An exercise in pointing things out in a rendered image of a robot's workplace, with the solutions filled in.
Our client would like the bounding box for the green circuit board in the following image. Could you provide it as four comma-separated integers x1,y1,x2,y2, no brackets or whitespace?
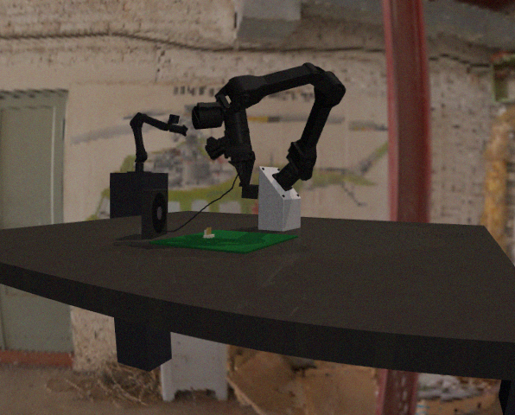
150,227,298,254

